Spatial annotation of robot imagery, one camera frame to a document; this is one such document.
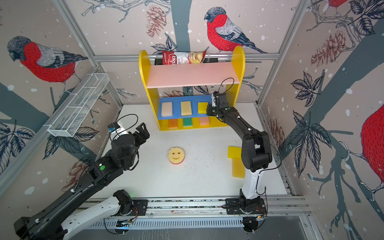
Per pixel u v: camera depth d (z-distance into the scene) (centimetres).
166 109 97
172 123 106
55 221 40
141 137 60
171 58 86
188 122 107
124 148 48
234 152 96
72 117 73
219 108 73
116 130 56
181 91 118
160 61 89
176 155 90
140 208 73
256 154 50
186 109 98
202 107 96
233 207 73
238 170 85
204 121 106
